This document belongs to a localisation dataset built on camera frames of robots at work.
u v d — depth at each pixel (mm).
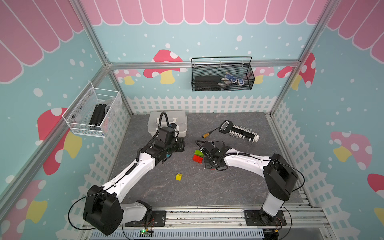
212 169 790
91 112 763
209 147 694
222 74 929
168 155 706
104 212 399
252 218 742
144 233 729
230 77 893
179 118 1026
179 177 874
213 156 657
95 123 670
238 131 1070
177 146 720
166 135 614
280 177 459
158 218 745
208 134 1074
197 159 918
